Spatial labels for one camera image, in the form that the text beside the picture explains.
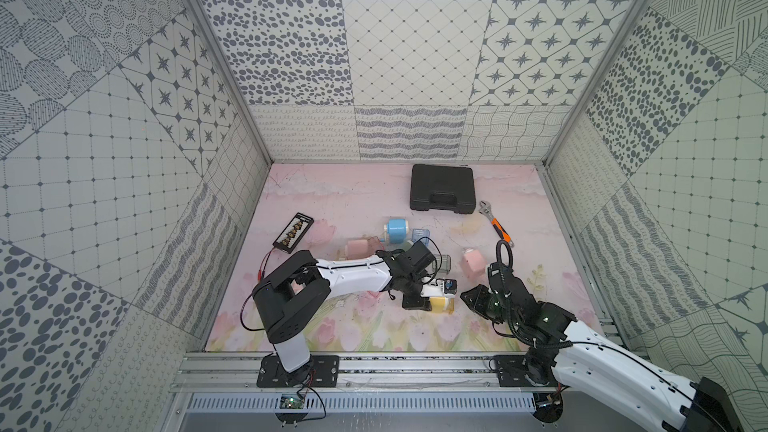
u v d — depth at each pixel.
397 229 0.93
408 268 0.68
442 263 0.92
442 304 0.78
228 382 0.74
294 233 0.98
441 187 1.10
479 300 0.71
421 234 1.04
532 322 0.59
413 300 0.76
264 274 0.48
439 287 0.73
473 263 0.85
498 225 1.01
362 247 0.88
